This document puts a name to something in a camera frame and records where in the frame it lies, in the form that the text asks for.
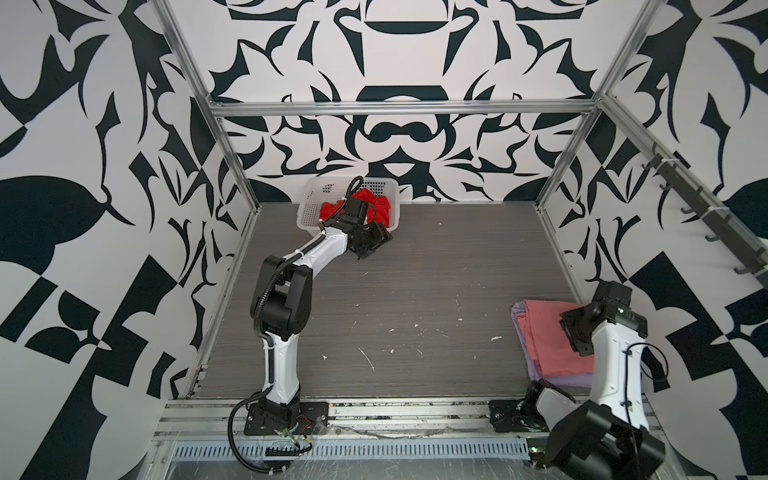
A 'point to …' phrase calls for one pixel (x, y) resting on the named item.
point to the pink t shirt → (555, 353)
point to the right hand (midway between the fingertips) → (573, 326)
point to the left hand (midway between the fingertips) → (388, 234)
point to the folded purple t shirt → (521, 319)
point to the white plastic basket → (318, 191)
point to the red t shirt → (378, 205)
